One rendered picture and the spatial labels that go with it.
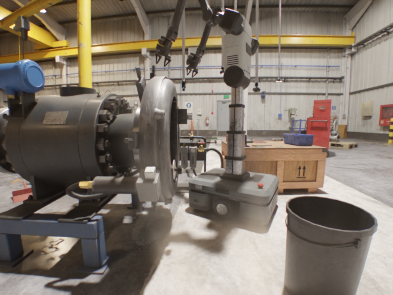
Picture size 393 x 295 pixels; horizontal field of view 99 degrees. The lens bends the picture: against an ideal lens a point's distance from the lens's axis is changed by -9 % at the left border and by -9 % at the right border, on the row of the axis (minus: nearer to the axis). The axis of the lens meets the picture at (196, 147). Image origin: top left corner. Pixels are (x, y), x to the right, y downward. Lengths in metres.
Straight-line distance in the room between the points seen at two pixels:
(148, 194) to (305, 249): 0.63
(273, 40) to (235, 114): 11.22
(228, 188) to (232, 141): 0.38
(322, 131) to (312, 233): 4.04
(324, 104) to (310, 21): 10.18
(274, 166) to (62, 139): 1.76
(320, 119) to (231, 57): 3.48
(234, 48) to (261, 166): 1.13
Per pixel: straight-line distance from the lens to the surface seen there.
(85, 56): 4.97
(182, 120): 1.16
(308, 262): 0.85
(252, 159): 1.91
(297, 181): 2.18
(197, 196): 1.50
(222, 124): 11.77
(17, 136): 1.28
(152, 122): 0.83
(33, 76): 1.29
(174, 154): 1.12
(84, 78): 4.84
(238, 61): 1.51
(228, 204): 1.40
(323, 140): 4.74
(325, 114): 4.73
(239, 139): 1.48
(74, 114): 1.12
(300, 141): 2.26
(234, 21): 1.43
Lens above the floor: 0.70
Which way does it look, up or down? 7 degrees down
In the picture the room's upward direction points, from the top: straight up
